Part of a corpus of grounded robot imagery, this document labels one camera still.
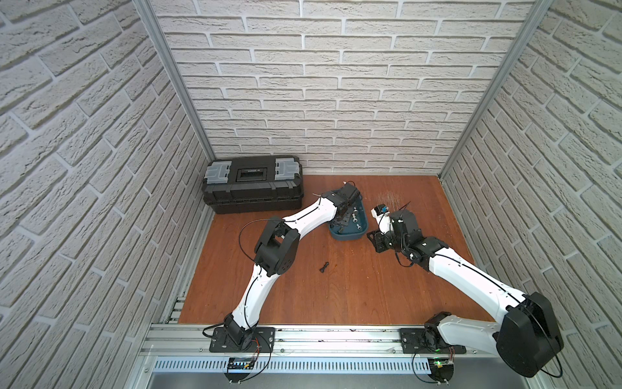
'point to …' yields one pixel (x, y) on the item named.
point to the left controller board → (238, 369)
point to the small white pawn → (358, 226)
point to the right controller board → (441, 369)
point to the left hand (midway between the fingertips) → (344, 215)
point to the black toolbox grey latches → (251, 183)
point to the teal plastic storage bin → (358, 215)
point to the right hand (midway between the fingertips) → (374, 233)
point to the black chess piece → (321, 270)
